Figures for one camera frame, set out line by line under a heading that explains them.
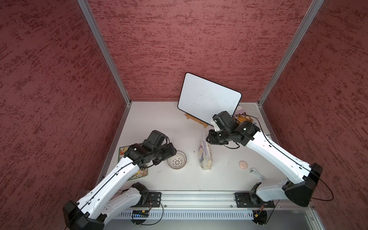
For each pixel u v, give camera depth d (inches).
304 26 30.5
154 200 29.2
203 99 37.7
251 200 26.0
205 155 29.7
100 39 32.6
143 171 32.6
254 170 32.7
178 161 34.2
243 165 33.5
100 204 15.4
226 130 21.0
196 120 40.6
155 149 23.4
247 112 44.3
